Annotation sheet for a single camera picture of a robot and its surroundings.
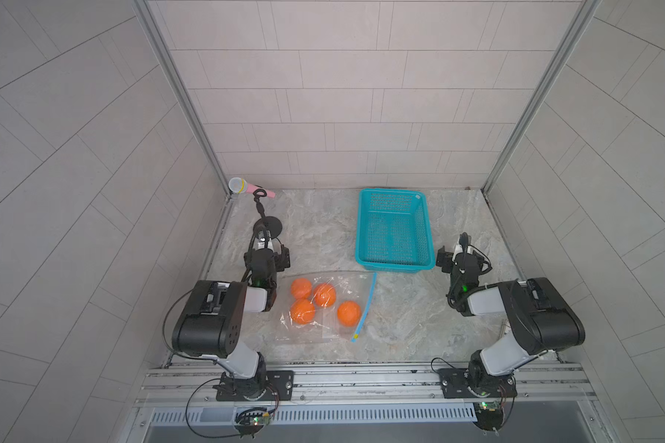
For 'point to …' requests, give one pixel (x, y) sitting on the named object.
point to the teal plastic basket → (393, 231)
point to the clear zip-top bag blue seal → (325, 328)
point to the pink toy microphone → (240, 185)
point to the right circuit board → (489, 415)
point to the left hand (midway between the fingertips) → (272, 243)
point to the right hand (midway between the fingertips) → (456, 245)
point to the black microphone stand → (271, 223)
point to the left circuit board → (252, 420)
